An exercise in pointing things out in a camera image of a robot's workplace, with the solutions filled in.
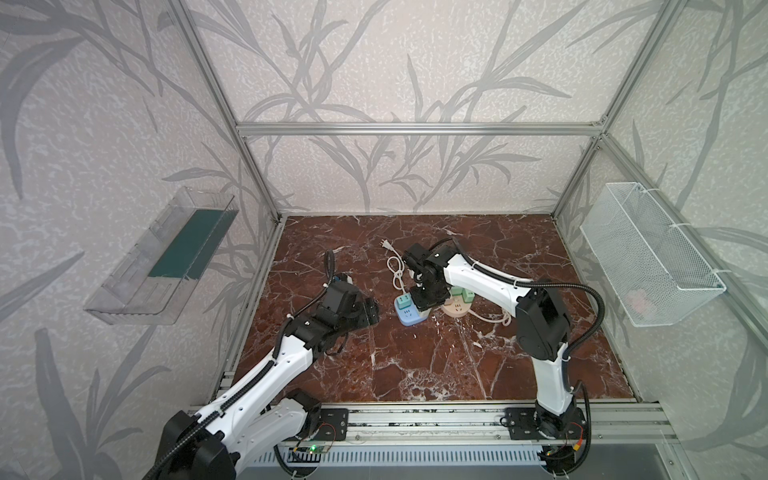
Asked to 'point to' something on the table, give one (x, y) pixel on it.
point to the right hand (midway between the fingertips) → (421, 298)
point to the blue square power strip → (410, 315)
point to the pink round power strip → (455, 306)
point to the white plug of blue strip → (386, 244)
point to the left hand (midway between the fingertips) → (372, 302)
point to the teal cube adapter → (404, 301)
